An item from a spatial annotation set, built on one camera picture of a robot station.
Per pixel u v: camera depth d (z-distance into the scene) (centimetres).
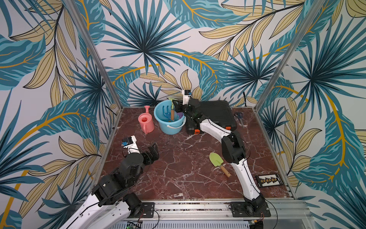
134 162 46
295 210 76
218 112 107
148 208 74
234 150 61
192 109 79
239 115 116
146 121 96
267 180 82
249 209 65
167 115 102
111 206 44
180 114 90
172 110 95
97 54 86
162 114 102
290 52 85
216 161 90
